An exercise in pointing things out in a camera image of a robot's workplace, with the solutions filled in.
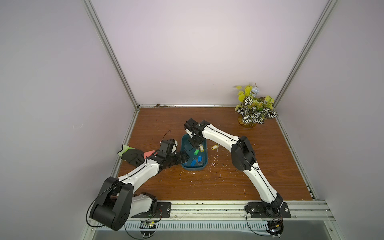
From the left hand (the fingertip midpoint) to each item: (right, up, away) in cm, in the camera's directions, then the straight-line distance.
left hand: (186, 156), depth 87 cm
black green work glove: (-36, 0, +7) cm, 36 cm away
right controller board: (+44, -29, -17) cm, 56 cm away
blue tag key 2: (+8, -2, +4) cm, 9 cm away
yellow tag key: (+10, +3, +8) cm, 13 cm away
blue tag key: (+4, -4, +3) cm, 7 cm away
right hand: (+5, +9, +10) cm, 14 cm away
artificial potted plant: (+41, +28, 0) cm, 50 cm away
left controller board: (-18, -32, -15) cm, 39 cm away
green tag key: (+6, +1, +8) cm, 10 cm away
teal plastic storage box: (0, +5, +9) cm, 10 cm away
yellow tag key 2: (+18, +5, +7) cm, 20 cm away
